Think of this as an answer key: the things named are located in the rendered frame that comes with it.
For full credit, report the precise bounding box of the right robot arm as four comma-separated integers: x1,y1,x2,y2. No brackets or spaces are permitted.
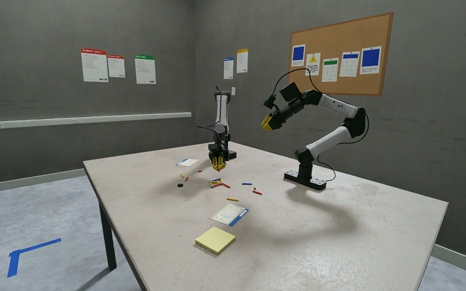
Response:
208,91,237,155

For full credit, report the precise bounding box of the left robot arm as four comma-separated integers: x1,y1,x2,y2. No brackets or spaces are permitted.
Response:
279,82,365,187

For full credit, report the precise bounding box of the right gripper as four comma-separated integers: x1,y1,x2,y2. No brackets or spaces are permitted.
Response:
209,144,230,171

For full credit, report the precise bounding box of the pale yellow flat square block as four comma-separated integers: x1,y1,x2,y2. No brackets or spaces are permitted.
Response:
195,227,235,255

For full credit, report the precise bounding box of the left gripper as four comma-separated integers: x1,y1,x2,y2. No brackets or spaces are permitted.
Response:
261,105,293,131

